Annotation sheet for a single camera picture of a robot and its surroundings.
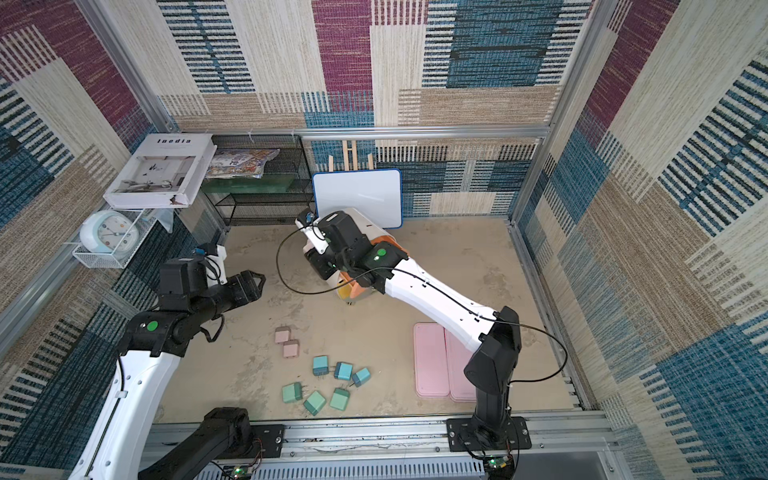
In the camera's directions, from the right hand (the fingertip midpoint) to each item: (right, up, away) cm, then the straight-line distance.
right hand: (312, 248), depth 73 cm
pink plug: (-13, -25, +17) cm, 33 cm away
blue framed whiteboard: (+15, +19, +33) cm, 41 cm away
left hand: (-14, -7, -1) cm, 16 cm away
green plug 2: (-1, -39, +5) cm, 40 cm away
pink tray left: (+30, -31, +11) cm, 44 cm away
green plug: (-7, -38, +7) cm, 39 cm away
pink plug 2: (-10, -29, +15) cm, 34 cm away
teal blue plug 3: (+11, -34, +8) cm, 37 cm away
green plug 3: (+6, -39, +7) cm, 40 cm away
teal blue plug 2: (+6, -33, +10) cm, 35 cm away
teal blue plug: (-1, -33, +12) cm, 35 cm away
